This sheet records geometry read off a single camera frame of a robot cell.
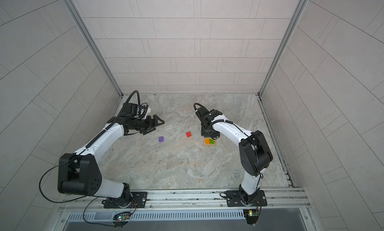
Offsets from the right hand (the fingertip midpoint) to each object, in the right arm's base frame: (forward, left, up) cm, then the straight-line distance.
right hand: (207, 135), depth 88 cm
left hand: (+4, +25, +10) cm, 27 cm away
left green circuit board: (-37, +42, -2) cm, 56 cm away
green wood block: (-3, -3, -4) cm, 5 cm away
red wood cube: (+4, +12, -5) cm, 13 cm away
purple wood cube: (+3, +29, -5) cm, 30 cm away
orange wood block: (-2, 0, -4) cm, 4 cm away
